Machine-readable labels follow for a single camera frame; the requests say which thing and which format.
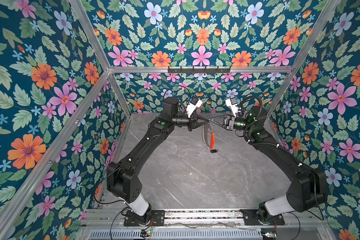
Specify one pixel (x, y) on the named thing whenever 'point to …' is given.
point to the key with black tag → (213, 150)
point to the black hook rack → (199, 71)
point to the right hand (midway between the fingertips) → (213, 120)
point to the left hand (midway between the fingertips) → (210, 118)
